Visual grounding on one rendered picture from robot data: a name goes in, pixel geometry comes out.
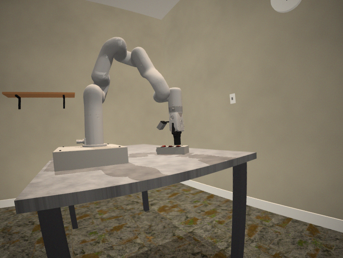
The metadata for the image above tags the beige power strip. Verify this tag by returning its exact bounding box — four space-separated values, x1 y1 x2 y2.
156 145 189 154

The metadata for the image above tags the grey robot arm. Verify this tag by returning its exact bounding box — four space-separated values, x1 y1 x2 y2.
76 37 183 147

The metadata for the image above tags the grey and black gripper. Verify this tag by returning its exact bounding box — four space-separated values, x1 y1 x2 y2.
169 112 184 145

